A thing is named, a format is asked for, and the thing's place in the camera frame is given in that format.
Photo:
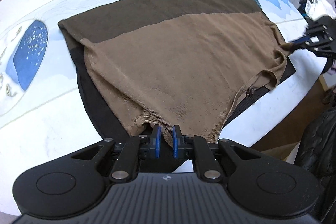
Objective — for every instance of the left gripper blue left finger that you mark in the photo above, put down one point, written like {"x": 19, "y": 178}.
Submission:
{"x": 136, "y": 149}

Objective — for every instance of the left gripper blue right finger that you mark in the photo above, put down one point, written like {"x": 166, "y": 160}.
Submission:
{"x": 196, "y": 149}

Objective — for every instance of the blue gloved right hand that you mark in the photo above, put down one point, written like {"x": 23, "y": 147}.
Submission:
{"x": 314, "y": 9}

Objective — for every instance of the brown two-tone sweater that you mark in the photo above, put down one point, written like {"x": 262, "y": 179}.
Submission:
{"x": 238, "y": 26}

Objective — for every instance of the black zipper pull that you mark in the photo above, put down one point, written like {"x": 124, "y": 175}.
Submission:
{"x": 250, "y": 92}

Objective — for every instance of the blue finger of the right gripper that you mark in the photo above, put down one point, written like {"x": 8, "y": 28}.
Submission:
{"x": 298, "y": 43}

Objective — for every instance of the black garment storage bag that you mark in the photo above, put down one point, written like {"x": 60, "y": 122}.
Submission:
{"x": 126, "y": 90}

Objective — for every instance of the blue patterned table mat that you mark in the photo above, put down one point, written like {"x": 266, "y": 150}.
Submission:
{"x": 36, "y": 64}

